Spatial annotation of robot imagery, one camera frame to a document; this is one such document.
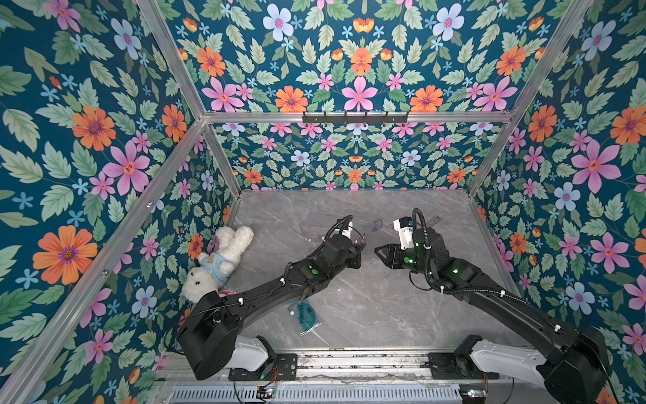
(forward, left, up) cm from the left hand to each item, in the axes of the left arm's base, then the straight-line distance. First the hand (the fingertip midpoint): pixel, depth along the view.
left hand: (363, 245), depth 80 cm
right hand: (-2, -6, +3) cm, 7 cm away
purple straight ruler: (+22, -35, -19) cm, 46 cm away
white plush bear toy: (+1, +51, -9) cm, 52 cm away
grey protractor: (+19, -10, -15) cm, 26 cm away
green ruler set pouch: (-13, +21, -18) cm, 31 cm away
